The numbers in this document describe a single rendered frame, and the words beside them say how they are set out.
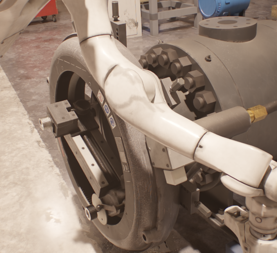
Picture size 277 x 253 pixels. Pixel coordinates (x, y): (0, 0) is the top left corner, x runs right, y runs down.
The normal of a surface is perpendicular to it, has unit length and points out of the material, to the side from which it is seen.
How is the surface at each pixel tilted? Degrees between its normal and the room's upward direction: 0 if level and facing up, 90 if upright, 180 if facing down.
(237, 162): 61
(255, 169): 76
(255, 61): 38
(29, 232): 0
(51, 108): 25
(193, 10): 90
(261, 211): 90
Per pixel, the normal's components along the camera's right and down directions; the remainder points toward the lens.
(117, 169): 0.16, -0.68
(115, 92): -0.56, 0.10
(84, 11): -0.25, 0.06
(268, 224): -0.11, 0.43
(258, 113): 0.42, -0.17
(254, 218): -0.83, 0.27
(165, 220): 0.51, 0.52
